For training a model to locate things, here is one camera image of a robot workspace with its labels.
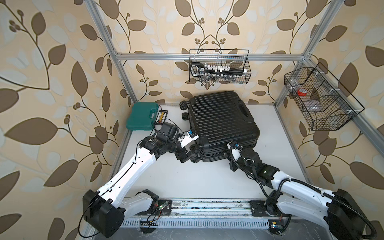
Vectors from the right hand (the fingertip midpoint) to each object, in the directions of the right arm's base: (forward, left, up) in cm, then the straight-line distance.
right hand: (226, 155), depth 83 cm
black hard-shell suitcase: (+17, +5, +12) cm, 21 cm away
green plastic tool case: (+37, +58, -6) cm, 69 cm away
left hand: (0, +21, +11) cm, 24 cm away
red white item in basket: (+24, -42, +23) cm, 54 cm away
